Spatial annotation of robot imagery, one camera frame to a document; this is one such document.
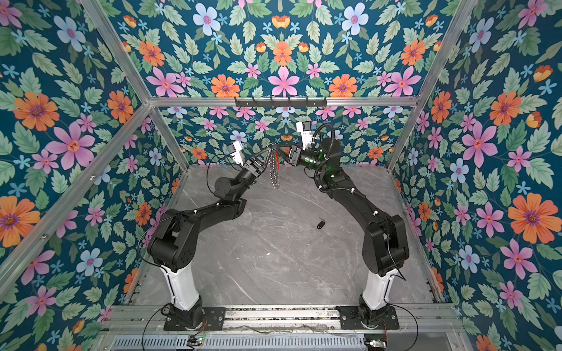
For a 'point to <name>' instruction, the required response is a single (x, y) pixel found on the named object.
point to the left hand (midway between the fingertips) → (272, 145)
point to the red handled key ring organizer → (274, 168)
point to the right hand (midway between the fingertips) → (276, 146)
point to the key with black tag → (322, 223)
